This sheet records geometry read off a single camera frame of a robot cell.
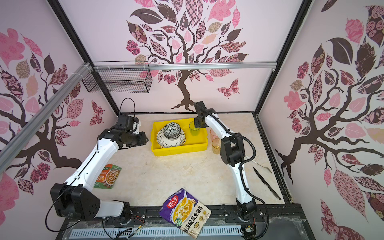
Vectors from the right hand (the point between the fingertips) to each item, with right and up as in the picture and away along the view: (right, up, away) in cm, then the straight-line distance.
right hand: (200, 122), depth 101 cm
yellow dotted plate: (-20, -14, -4) cm, 25 cm away
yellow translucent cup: (+10, -14, -7) cm, 19 cm away
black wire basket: (-53, +30, -6) cm, 61 cm away
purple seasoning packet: (-10, -46, -27) cm, 54 cm away
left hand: (-31, -11, -20) cm, 39 cm away
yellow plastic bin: (-4, -15, -2) cm, 15 cm away
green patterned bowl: (-19, -6, -3) cm, 20 cm away
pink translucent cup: (+9, -9, -3) cm, 13 cm away
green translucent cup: (-4, -6, 0) cm, 7 cm away
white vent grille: (-29, -54, -31) cm, 69 cm away
